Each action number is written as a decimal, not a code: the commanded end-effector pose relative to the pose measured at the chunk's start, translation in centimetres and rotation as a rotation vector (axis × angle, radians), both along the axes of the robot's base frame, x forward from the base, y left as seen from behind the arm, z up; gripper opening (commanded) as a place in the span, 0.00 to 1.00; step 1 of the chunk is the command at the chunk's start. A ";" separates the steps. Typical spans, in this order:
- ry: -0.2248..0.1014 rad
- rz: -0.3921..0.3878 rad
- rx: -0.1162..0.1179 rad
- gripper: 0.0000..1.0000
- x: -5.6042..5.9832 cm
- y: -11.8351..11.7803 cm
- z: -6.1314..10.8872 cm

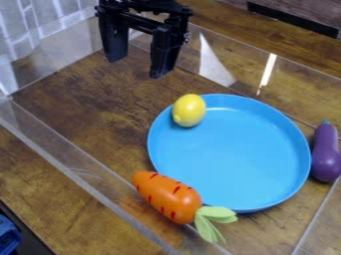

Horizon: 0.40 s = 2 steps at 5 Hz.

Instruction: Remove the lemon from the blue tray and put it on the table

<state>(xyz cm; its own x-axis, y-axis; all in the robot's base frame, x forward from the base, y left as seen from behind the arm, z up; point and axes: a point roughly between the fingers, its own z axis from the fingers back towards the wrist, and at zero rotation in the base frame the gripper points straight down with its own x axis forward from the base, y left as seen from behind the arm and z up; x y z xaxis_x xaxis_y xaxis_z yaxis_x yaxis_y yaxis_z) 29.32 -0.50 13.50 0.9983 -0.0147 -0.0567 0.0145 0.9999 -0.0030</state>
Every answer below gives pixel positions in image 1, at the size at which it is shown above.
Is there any blue round plastic tray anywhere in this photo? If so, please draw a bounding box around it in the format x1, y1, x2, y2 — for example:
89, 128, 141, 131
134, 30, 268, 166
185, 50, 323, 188
148, 94, 311, 213

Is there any orange toy carrot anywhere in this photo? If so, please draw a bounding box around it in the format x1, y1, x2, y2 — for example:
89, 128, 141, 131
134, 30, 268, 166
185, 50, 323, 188
133, 170, 237, 243

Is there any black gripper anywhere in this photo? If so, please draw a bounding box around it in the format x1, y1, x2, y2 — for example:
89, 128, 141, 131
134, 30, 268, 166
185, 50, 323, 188
95, 0, 193, 79

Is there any yellow toy lemon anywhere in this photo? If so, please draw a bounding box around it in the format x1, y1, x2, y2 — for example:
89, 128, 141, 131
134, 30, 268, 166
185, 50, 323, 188
172, 94, 206, 128

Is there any blue object at corner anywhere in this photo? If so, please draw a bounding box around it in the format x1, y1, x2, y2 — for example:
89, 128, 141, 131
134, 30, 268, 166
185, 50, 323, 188
0, 214, 22, 255

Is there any purple toy eggplant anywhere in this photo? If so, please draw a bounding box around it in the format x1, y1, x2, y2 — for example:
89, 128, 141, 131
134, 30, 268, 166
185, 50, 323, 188
312, 121, 341, 182

